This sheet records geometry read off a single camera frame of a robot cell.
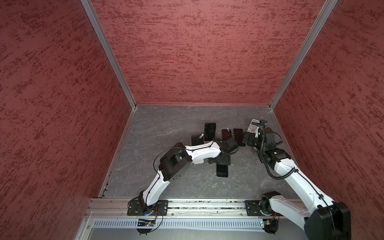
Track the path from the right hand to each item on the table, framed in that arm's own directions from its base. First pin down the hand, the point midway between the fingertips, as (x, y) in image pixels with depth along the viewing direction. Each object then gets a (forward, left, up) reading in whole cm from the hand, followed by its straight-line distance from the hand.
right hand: (250, 137), depth 83 cm
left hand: (-9, +17, -15) cm, 24 cm away
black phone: (+18, +20, -15) cm, 31 cm away
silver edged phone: (+13, +9, -16) cm, 23 cm away
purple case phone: (-13, +16, -15) cm, 26 cm away
